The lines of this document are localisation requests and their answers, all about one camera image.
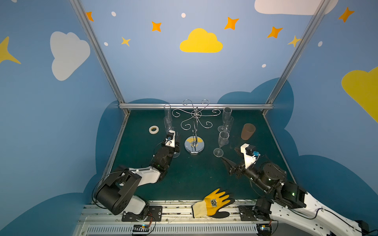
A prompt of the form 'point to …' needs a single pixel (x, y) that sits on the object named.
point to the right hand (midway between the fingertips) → (231, 151)
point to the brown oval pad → (247, 131)
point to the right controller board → (264, 229)
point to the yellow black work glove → (209, 207)
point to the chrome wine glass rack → (195, 144)
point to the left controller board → (141, 229)
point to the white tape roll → (153, 132)
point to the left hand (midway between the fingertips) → (174, 133)
